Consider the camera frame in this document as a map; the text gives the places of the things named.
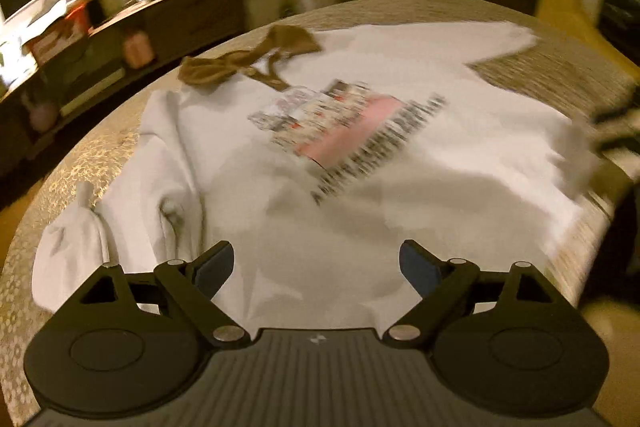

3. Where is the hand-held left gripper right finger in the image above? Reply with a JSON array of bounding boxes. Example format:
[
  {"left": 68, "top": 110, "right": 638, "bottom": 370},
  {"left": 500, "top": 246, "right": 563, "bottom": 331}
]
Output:
[{"left": 382, "top": 240, "right": 568, "bottom": 348}]

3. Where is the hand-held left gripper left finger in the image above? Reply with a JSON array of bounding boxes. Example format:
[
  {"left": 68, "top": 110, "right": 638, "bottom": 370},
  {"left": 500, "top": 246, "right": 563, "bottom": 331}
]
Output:
[{"left": 77, "top": 241, "right": 253, "bottom": 348}]

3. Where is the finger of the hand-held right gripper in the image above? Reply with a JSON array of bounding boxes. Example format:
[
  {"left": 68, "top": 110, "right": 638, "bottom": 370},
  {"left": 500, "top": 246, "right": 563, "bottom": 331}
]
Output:
[{"left": 587, "top": 89, "right": 640, "bottom": 152}]

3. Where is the white printed sweatshirt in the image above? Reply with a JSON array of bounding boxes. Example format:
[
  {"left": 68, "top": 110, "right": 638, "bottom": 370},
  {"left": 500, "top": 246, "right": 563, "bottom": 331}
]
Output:
[{"left": 31, "top": 21, "right": 608, "bottom": 333}]

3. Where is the tan brown garment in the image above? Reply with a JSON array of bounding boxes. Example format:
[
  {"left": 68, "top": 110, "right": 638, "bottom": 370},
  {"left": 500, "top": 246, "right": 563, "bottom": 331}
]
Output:
[{"left": 179, "top": 26, "right": 322, "bottom": 90}]

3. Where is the white round vase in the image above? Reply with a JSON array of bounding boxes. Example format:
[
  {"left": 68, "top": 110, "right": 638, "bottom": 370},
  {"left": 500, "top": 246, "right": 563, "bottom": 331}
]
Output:
[{"left": 27, "top": 93, "right": 59, "bottom": 131}]

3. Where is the pink jar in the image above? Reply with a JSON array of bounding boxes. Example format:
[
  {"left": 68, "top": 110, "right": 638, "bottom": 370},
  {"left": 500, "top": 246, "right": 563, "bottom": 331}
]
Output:
[{"left": 122, "top": 32, "right": 154, "bottom": 68}]

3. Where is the dark wooden cabinet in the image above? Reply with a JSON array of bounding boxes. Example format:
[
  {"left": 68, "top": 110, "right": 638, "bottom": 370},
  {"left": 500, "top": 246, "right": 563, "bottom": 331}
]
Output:
[{"left": 0, "top": 0, "right": 251, "bottom": 208}]

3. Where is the orange printed carton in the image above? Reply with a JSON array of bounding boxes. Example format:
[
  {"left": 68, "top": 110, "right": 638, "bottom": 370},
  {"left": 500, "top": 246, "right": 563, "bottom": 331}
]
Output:
[{"left": 24, "top": 1, "right": 97, "bottom": 64}]

